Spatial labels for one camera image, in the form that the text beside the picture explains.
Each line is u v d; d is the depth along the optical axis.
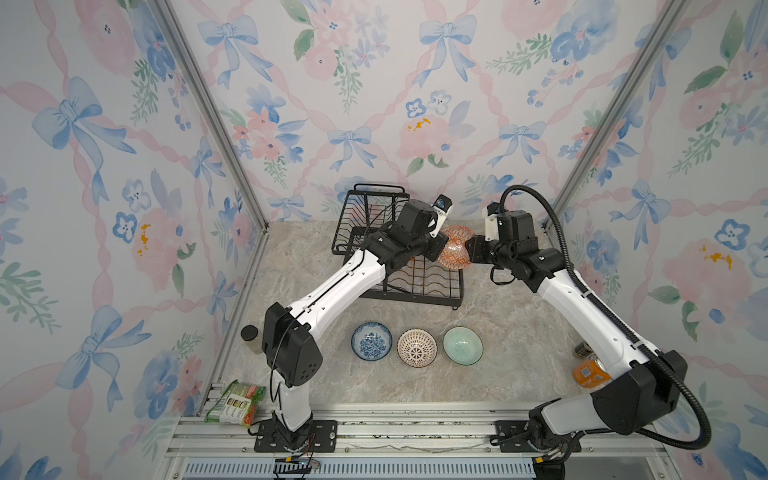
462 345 0.86
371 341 0.89
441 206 0.66
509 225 0.59
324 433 0.75
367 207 1.02
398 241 0.58
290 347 0.45
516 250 0.59
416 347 0.88
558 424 0.63
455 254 0.82
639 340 0.43
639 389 0.40
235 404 0.75
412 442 0.74
